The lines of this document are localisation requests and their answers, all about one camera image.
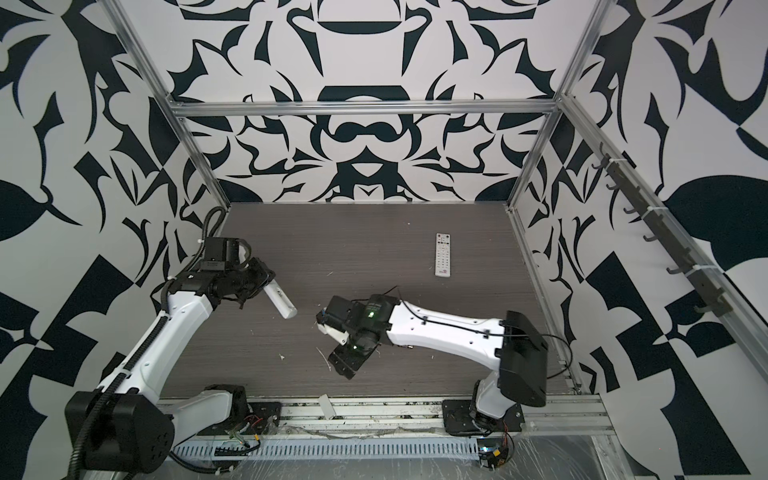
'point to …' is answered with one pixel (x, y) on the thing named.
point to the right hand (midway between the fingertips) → (345, 361)
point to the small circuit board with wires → (495, 452)
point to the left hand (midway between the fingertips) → (273, 269)
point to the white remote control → (282, 303)
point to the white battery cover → (326, 407)
